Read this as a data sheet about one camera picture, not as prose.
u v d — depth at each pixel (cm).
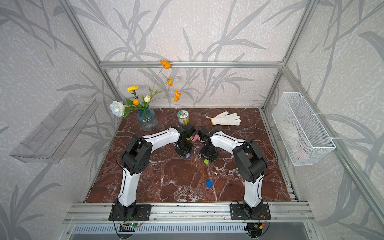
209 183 83
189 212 75
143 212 73
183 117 105
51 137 67
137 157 54
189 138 82
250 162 50
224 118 113
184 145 82
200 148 99
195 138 105
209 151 77
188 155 92
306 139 60
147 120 99
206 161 88
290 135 77
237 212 73
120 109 75
